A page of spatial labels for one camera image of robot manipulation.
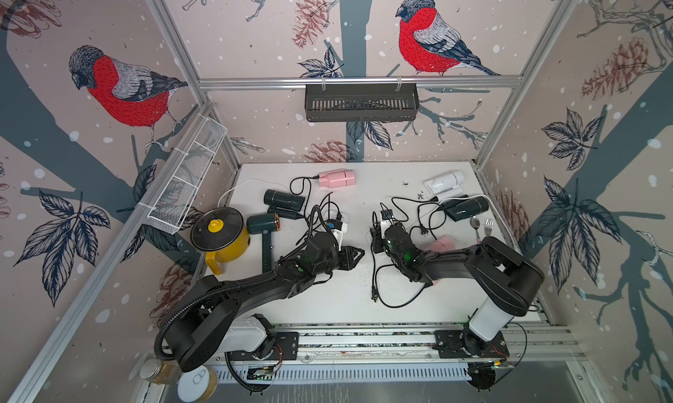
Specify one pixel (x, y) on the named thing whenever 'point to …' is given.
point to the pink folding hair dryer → (336, 178)
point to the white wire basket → (167, 212)
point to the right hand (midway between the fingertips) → (374, 225)
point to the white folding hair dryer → (447, 185)
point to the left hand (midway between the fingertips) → (366, 250)
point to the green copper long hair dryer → (264, 223)
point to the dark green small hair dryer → (287, 206)
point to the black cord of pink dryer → (309, 189)
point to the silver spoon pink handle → (476, 222)
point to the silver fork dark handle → (488, 227)
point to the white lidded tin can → (197, 385)
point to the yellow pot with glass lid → (221, 231)
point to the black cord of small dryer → (339, 214)
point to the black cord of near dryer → (374, 286)
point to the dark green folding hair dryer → (465, 208)
